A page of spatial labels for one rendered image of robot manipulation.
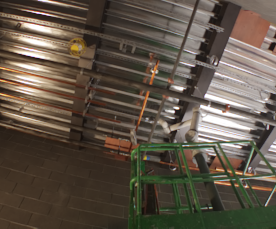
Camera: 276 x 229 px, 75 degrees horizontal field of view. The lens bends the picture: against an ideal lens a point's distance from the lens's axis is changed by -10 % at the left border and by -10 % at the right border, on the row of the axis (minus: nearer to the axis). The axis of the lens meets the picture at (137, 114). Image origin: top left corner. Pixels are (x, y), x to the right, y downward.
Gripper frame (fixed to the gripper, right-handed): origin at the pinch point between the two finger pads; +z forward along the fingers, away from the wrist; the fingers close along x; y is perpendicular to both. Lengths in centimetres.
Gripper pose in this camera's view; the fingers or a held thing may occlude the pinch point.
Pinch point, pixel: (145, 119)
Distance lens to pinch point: 325.3
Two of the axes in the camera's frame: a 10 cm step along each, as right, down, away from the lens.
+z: -9.3, -1.0, -3.5
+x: 2.5, 5.2, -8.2
